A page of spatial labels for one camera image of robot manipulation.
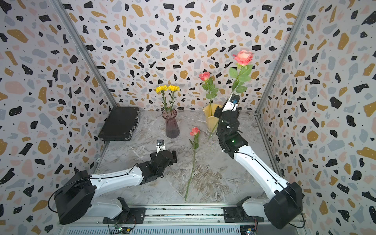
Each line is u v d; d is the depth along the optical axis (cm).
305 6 71
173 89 87
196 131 105
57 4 68
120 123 108
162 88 87
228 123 51
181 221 73
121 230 70
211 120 93
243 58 57
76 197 42
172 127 109
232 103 57
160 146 73
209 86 93
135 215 74
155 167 64
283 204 39
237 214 66
